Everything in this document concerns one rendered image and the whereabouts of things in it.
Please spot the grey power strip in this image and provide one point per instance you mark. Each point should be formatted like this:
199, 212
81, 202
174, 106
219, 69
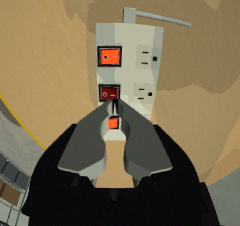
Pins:
128, 60

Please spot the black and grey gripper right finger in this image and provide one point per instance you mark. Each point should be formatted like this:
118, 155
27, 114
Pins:
150, 151

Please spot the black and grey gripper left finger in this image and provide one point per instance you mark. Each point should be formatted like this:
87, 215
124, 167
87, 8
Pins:
78, 151

